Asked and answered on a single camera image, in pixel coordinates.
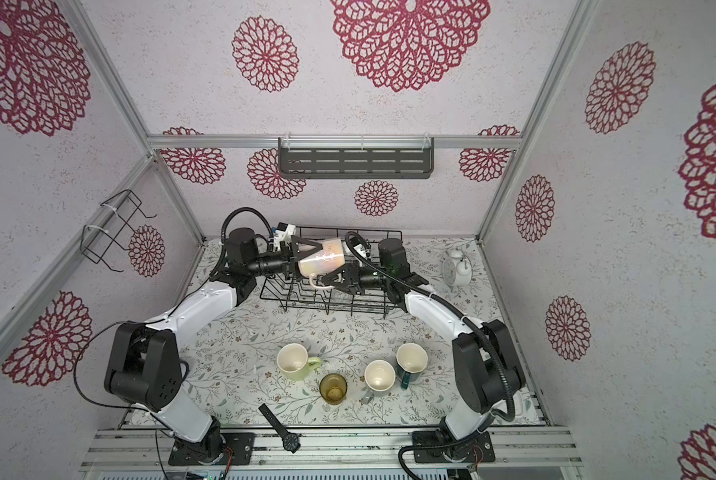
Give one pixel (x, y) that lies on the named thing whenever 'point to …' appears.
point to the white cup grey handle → (379, 375)
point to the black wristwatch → (290, 441)
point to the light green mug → (294, 361)
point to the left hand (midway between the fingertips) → (319, 258)
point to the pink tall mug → (323, 261)
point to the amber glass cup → (333, 388)
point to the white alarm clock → (456, 270)
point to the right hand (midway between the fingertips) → (323, 281)
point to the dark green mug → (411, 360)
